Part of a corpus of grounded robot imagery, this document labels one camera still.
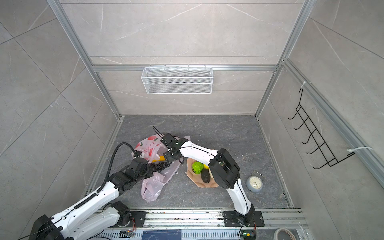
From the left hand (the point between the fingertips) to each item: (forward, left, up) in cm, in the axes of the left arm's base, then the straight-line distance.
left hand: (152, 164), depth 83 cm
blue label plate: (-32, -14, -8) cm, 36 cm away
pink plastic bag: (+8, 0, +6) cm, 10 cm away
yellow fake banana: (+2, -6, +4) cm, 7 cm away
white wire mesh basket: (+53, -14, +21) cm, 58 cm away
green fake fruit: (-2, -26, -1) cm, 26 cm away
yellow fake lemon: (0, -31, -4) cm, 31 cm away
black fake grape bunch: (+1, -2, -5) cm, 6 cm away
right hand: (+8, -11, -4) cm, 14 cm away
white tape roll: (-33, -65, -7) cm, 73 cm away
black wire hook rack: (-5, -79, +25) cm, 83 cm away
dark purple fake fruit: (-6, -30, -4) cm, 31 cm away
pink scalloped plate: (-6, -26, -7) cm, 27 cm away
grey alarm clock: (-11, -58, -5) cm, 59 cm away
